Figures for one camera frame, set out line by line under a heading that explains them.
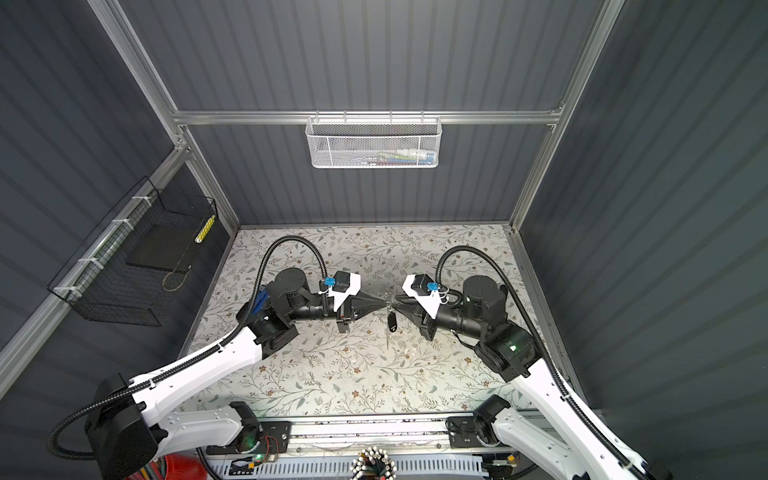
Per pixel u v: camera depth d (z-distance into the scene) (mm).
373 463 560
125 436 381
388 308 628
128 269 721
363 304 600
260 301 963
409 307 620
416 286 505
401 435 754
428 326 544
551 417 438
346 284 530
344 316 568
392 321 638
